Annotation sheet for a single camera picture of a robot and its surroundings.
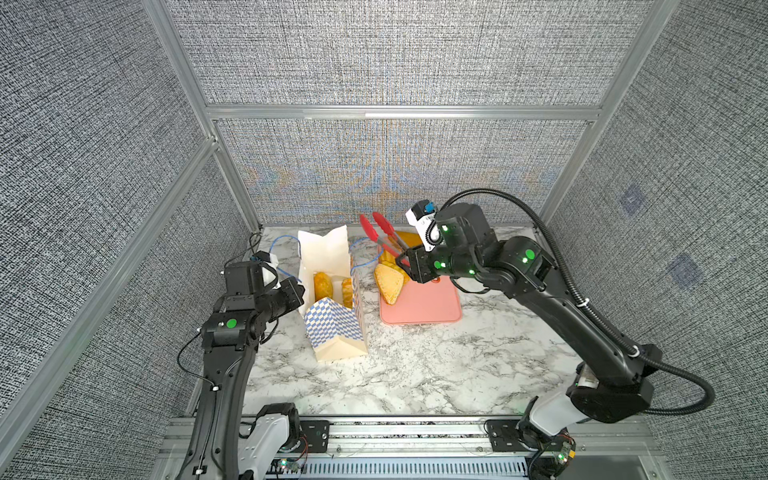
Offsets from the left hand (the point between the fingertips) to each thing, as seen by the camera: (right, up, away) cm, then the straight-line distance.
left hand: (304, 286), depth 72 cm
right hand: (+23, +8, -8) cm, 26 cm away
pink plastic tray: (+36, -7, +23) cm, 43 cm away
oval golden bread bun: (0, -2, +23) cm, 23 cm away
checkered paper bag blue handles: (+7, -6, +1) cm, 9 cm away
